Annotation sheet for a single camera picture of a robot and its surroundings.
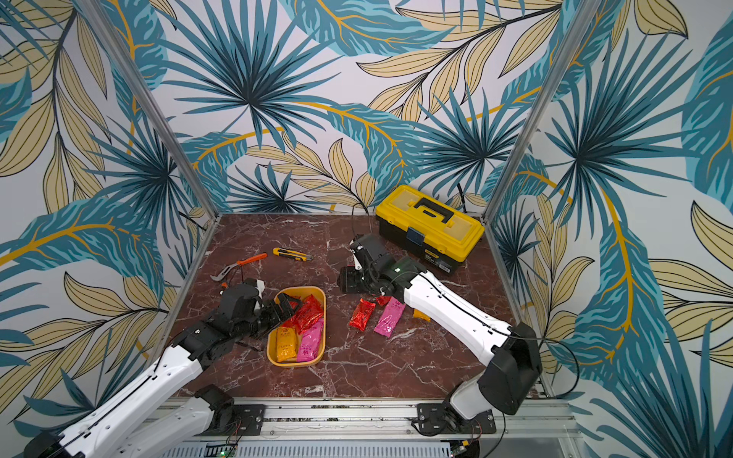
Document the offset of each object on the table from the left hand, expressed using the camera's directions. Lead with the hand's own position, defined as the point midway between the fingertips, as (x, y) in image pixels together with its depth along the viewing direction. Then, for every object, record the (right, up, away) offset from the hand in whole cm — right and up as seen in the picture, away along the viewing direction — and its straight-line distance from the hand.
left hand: (290, 313), depth 77 cm
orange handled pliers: (-26, +12, +27) cm, 39 cm away
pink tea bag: (+28, -4, +12) cm, 31 cm away
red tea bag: (+19, -3, +13) cm, 23 cm away
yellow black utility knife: (-5, +15, +28) cm, 32 cm away
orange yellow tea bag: (+36, -4, +13) cm, 39 cm away
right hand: (+14, +9, 0) cm, 17 cm away
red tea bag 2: (+26, 0, +18) cm, 31 cm away
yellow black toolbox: (+41, +24, +18) cm, 50 cm away
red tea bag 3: (+3, -2, +10) cm, 10 cm away
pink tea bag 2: (+4, -11, +7) cm, 13 cm away
